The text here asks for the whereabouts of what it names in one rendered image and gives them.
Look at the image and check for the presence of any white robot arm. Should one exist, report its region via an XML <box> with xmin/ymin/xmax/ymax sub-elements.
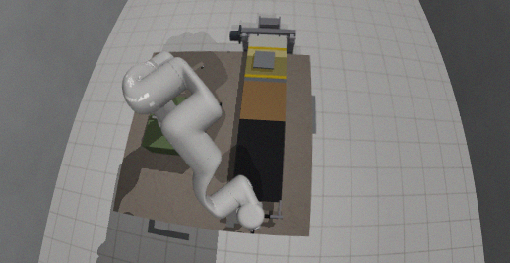
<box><xmin>122</xmin><ymin>51</ymin><xmax>265</xmax><ymax>231</ymax></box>

